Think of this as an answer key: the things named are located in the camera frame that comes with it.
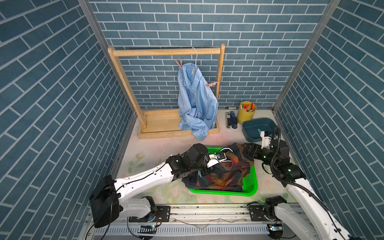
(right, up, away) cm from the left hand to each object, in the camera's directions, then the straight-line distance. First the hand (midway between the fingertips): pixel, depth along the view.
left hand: (220, 164), depth 73 cm
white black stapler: (+11, +22, +35) cm, 43 cm away
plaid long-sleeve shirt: (+5, -8, +5) cm, 11 cm away
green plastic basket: (+18, -15, +9) cm, 25 cm away
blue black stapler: (+15, +22, +35) cm, 44 cm away
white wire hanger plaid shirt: (+1, +4, -9) cm, 10 cm away
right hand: (+16, +8, +5) cm, 19 cm away
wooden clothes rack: (-42, +20, +41) cm, 62 cm away
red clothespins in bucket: (+22, +32, +33) cm, 51 cm away
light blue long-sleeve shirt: (-11, +33, +23) cm, 41 cm away
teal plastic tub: (+27, +17, +35) cm, 48 cm away
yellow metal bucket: (+23, +28, +31) cm, 48 cm away
